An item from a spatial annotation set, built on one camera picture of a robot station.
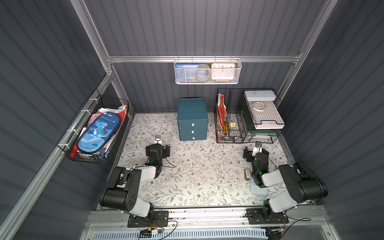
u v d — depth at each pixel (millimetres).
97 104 788
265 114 914
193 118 886
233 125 1119
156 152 709
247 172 868
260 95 998
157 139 808
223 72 886
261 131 928
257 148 782
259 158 714
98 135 642
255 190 801
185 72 913
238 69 846
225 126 1110
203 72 898
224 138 1000
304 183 460
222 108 1112
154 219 729
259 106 963
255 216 736
